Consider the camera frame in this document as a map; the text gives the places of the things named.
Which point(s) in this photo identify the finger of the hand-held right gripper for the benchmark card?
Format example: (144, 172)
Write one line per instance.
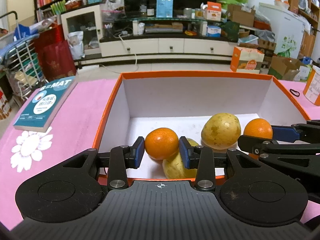
(275, 147)
(285, 133)

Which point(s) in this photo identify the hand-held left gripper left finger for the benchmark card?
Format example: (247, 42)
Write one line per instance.
(140, 152)

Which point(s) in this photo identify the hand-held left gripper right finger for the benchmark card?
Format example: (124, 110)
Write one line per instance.
(183, 153)

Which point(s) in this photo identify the yellow pear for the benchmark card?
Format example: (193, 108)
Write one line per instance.
(221, 130)
(175, 168)

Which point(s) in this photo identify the small mandarin orange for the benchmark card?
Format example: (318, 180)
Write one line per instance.
(161, 143)

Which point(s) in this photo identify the large orange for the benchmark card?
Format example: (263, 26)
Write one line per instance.
(257, 129)

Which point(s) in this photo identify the orange cardboard box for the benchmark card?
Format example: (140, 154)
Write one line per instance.
(195, 97)

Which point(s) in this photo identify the orange white canister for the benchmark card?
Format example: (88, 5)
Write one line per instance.
(312, 87)

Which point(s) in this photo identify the green printed cardboard box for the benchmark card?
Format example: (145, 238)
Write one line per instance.
(282, 68)

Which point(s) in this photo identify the orange fruit carton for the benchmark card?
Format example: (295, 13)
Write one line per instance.
(246, 60)

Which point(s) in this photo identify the white small refrigerator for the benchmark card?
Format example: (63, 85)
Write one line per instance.
(285, 27)

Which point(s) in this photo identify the white television cabinet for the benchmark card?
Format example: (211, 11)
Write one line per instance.
(170, 46)

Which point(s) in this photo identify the teal paperback book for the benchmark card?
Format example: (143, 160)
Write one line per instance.
(42, 105)

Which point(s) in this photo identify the dark green box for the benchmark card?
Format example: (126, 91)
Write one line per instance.
(230, 31)

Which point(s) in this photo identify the red gift bag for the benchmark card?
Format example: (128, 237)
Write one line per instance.
(57, 60)

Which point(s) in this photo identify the blue tissue box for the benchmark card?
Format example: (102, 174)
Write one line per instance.
(213, 31)

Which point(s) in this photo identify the open brown cardboard box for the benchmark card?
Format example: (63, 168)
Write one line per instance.
(241, 16)

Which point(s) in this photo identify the white plastic bag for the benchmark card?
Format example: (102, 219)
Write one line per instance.
(76, 45)

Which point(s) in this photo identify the wooden shelf unit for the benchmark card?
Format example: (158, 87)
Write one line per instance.
(306, 2)

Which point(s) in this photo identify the white glass-door cabinet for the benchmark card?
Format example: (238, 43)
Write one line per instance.
(81, 27)

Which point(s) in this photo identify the orange white snack box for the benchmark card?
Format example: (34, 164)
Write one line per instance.
(212, 11)

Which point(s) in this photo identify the red snack carton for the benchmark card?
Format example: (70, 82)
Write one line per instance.
(5, 105)

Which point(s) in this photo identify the blue packet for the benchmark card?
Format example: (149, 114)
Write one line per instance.
(165, 6)

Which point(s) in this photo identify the blue bag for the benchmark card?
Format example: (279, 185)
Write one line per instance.
(25, 31)

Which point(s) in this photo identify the standing air conditioner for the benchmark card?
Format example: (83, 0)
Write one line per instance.
(20, 2)

